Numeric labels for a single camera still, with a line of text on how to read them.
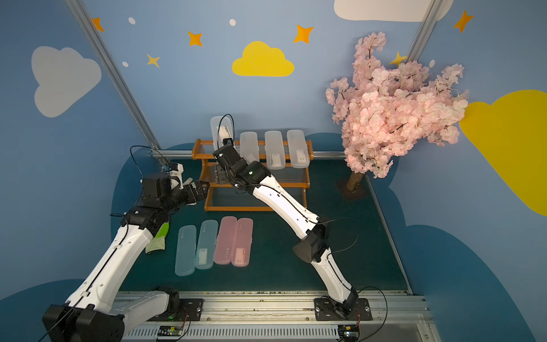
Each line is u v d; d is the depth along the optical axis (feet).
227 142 2.18
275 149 2.74
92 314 1.22
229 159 1.85
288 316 2.42
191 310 2.41
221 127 2.55
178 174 2.26
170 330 2.35
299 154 2.74
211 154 2.75
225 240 2.96
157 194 1.82
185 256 2.84
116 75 2.77
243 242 2.98
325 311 2.42
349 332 2.37
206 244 2.92
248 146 2.82
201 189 2.26
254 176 1.77
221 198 3.49
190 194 2.21
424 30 2.41
